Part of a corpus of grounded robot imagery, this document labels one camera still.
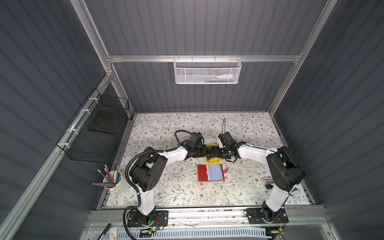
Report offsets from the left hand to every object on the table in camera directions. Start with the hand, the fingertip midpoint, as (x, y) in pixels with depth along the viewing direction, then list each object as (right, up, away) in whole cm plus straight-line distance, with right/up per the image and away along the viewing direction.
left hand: (209, 152), depth 93 cm
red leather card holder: (-1, -12, -4) cm, 13 cm away
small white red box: (-47, -34, -24) cm, 63 cm away
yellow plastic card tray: (+3, -6, 0) cm, 6 cm away
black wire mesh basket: (-60, +12, -20) cm, 64 cm away
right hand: (+4, -2, +2) cm, 5 cm away
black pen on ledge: (-52, -34, -23) cm, 67 cm away
